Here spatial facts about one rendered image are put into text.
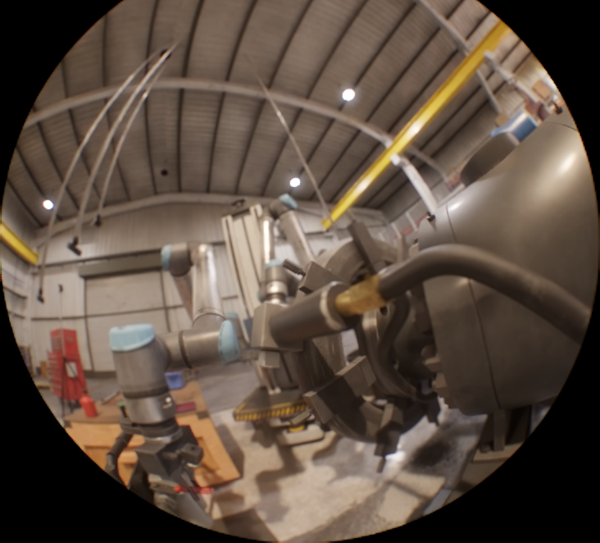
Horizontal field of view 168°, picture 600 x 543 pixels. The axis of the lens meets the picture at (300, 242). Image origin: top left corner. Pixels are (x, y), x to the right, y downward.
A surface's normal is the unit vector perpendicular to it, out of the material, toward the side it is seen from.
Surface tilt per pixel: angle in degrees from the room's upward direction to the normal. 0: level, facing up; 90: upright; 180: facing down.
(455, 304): 72
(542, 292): 77
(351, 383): 90
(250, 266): 90
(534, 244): 67
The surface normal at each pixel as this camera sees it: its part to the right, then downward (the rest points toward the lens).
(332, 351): 0.49, -0.47
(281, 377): -0.09, -0.35
